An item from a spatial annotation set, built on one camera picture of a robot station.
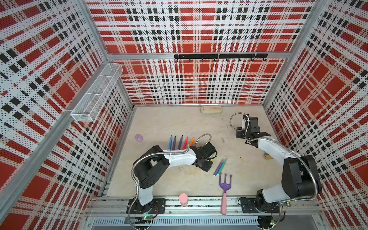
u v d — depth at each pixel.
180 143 1.00
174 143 0.98
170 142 0.99
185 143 0.99
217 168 0.86
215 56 0.88
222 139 1.01
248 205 0.74
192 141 0.99
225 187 0.80
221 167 0.86
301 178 0.43
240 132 0.83
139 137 0.99
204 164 0.74
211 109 1.15
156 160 0.52
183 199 0.68
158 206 0.74
